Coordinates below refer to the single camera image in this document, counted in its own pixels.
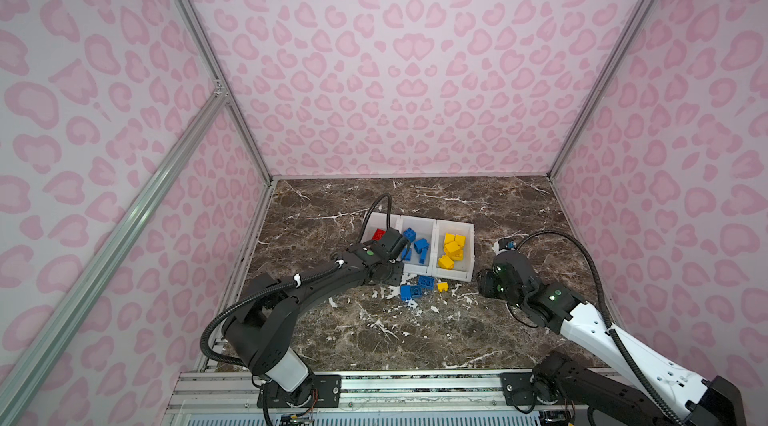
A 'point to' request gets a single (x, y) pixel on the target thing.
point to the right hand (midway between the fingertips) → (483, 276)
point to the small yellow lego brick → (443, 286)
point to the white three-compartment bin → (439, 248)
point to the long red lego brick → (378, 234)
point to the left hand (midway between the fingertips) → (395, 267)
